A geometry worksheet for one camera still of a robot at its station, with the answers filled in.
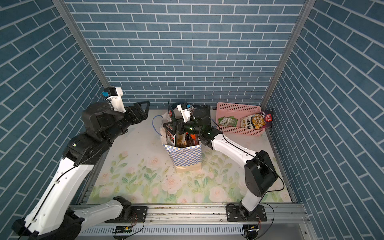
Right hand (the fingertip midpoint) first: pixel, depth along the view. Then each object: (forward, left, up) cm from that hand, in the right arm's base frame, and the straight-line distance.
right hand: (171, 123), depth 74 cm
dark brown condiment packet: (+26, -54, -22) cm, 64 cm away
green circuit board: (-42, +20, -33) cm, 57 cm away
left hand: (-4, +5, +16) cm, 18 cm away
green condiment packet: (+28, -34, -27) cm, 52 cm away
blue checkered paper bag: (-12, -8, -13) cm, 20 cm away
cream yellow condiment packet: (+1, -2, +5) cm, 6 cm away
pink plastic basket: (+41, -42, -28) cm, 65 cm away
